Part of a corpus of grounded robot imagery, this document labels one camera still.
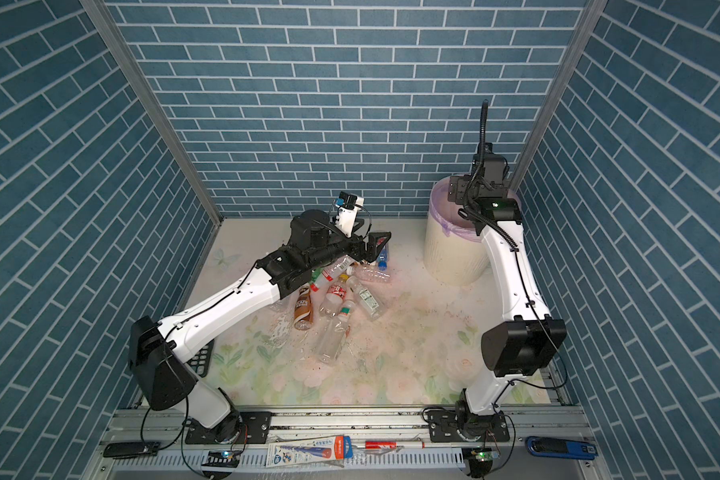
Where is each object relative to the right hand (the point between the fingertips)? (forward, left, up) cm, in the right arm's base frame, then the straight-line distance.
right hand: (474, 177), depth 77 cm
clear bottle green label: (-22, +26, -33) cm, 47 cm away
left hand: (-17, +24, -4) cm, 30 cm away
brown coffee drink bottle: (-26, +46, -33) cm, 62 cm away
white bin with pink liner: (-10, +3, -19) cm, 22 cm away
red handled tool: (-56, +18, -38) cm, 70 cm away
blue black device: (-53, -21, -35) cm, 67 cm away
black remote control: (-63, +80, -32) cm, 106 cm away
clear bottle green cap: (-29, +37, -38) cm, 61 cm away
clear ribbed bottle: (-8, +27, -36) cm, 46 cm away
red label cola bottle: (-18, +38, -35) cm, 55 cm away
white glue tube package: (-59, +38, -37) cm, 79 cm away
